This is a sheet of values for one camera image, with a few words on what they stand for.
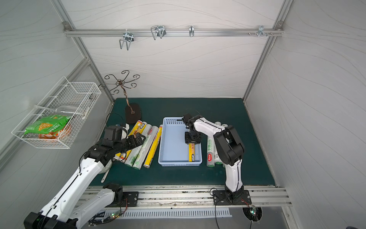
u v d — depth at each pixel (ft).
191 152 2.88
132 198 2.41
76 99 2.57
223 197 2.47
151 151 2.89
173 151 2.95
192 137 2.68
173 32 2.62
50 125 1.78
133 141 2.22
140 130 3.20
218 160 2.76
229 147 1.80
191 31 2.58
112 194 2.02
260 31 2.51
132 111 3.61
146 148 2.90
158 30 2.50
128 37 2.57
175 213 2.31
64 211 1.28
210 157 2.76
